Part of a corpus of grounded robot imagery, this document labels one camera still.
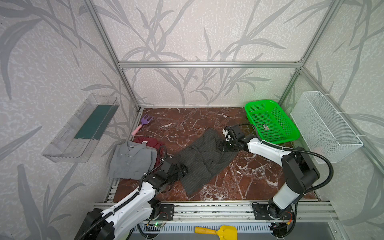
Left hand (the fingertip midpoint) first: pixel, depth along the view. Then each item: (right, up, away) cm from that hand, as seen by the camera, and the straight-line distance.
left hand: (186, 167), depth 85 cm
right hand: (+20, +13, +7) cm, 25 cm away
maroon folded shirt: (-18, +10, +11) cm, 23 cm away
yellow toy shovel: (+19, -24, -17) cm, 35 cm away
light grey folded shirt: (-33, +4, +2) cm, 33 cm away
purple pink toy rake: (-35, +26, +25) cm, 50 cm away
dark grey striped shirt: (+10, +4, +7) cm, 13 cm away
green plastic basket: (+61, +24, +25) cm, 70 cm away
